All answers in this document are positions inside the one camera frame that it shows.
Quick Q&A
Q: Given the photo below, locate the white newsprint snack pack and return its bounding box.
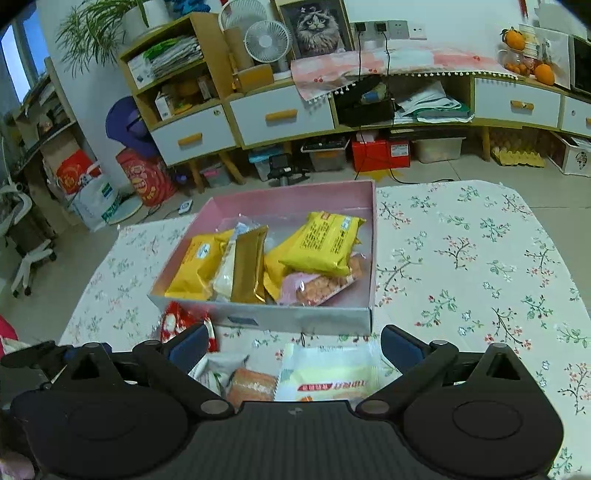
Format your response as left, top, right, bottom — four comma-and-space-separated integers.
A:
188, 352, 249, 397

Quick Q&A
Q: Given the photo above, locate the clear white cracker pack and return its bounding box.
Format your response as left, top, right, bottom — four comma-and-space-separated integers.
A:
212, 220, 260, 302

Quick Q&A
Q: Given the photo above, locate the pink cookie bag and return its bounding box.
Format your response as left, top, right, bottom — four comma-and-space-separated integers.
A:
277, 253, 367, 307

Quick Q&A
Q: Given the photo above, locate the red candy wrapper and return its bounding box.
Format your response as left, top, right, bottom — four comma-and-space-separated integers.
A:
159, 301, 219, 353

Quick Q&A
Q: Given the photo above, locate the pale yellow snack bag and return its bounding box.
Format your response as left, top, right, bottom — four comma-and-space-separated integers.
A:
274, 342, 380, 405

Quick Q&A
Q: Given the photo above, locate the orange wafer pack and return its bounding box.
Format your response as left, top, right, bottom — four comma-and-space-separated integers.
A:
226, 368, 277, 408

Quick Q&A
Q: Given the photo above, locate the yellow waffle snack pack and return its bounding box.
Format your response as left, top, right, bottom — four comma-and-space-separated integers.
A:
164, 229, 233, 301

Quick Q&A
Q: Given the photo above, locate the gold foil snack bar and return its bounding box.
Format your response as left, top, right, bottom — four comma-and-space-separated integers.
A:
230, 226, 269, 305

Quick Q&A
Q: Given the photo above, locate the floral tablecloth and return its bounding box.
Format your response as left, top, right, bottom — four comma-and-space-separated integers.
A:
61, 181, 590, 479

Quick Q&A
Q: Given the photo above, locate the yellow crinkled snack pack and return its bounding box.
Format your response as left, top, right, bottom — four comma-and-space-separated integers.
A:
263, 238, 294, 302

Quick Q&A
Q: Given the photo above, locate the yellow printed snack pack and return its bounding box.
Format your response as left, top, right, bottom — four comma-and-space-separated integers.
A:
279, 211, 366, 277

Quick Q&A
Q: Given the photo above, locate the pink and silver cardboard box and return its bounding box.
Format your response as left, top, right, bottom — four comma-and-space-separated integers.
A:
149, 181, 376, 336

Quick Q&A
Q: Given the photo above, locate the white office chair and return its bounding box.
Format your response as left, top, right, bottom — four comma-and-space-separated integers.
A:
0, 138, 59, 298

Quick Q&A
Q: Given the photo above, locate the red patterned bag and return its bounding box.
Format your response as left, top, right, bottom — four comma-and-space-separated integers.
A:
116, 148, 176, 207

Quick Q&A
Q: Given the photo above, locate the red box under cabinet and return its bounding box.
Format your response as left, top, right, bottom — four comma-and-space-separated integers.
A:
352, 139, 411, 172

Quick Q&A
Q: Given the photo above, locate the yellow egg tray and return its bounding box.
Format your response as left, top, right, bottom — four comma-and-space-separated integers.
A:
491, 147, 546, 168

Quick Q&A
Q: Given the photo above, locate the wooden cabinet with drawers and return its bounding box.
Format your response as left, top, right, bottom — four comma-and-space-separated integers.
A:
119, 13, 590, 166

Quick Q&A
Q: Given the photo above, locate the black bag on shelf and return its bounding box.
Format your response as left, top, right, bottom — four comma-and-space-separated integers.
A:
335, 75, 394, 127

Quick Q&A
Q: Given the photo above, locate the pink checkered cloth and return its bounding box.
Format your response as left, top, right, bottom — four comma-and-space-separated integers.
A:
290, 46, 518, 103

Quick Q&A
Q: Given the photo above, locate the white desk fan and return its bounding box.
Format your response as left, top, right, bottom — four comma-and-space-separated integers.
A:
243, 20, 291, 75

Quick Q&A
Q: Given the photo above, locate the green potted plant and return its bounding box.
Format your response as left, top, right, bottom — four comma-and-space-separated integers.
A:
55, 0, 171, 77

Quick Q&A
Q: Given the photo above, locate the orange fruit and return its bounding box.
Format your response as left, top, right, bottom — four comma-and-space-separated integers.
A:
501, 28, 526, 51

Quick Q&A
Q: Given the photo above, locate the framed cat picture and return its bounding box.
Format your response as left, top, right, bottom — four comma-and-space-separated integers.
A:
274, 0, 353, 59

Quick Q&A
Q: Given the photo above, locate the white microwave oven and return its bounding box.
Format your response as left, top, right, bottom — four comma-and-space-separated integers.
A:
535, 1, 590, 95

